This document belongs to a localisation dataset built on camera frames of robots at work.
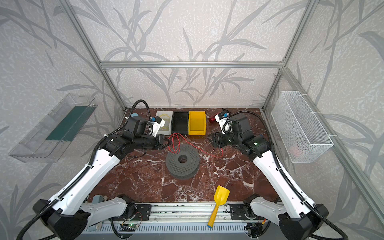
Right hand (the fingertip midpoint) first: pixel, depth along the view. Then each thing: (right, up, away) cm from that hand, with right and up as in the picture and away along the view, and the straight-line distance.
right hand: (213, 130), depth 71 cm
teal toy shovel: (-59, +9, +45) cm, 74 cm away
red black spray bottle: (+3, +7, +39) cm, 40 cm away
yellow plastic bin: (-9, +3, +39) cm, 41 cm away
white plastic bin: (-29, +10, +38) cm, 49 cm away
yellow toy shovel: (+5, -36, +7) cm, 37 cm away
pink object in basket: (+41, -10, +2) cm, 42 cm away
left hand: (-19, -4, -2) cm, 19 cm away
